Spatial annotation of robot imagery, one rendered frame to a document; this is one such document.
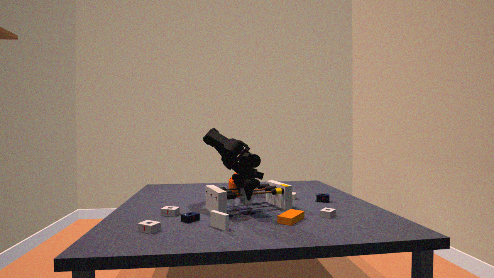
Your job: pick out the orange block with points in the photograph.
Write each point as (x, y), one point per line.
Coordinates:
(290, 217)

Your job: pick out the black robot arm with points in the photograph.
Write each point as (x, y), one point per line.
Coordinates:
(229, 149)

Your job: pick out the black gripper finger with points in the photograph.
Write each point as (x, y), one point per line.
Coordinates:
(239, 184)
(249, 191)

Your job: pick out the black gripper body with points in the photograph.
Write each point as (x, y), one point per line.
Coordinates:
(245, 174)

